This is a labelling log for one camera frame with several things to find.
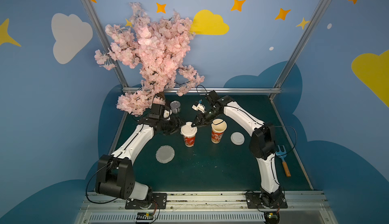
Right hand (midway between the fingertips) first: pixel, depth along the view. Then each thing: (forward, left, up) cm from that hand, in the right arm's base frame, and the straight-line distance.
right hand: (196, 125), depth 85 cm
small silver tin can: (+22, +16, -10) cm, 29 cm away
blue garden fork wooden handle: (-7, -53, -16) cm, 56 cm away
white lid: (-4, +5, +1) cm, 6 cm away
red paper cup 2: (+3, -14, -5) cm, 15 cm away
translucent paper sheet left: (-12, +18, -16) cm, 27 cm away
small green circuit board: (-43, +22, -17) cm, 51 cm away
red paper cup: (-6, +3, -9) cm, 11 cm away
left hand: (0, +7, +1) cm, 7 cm away
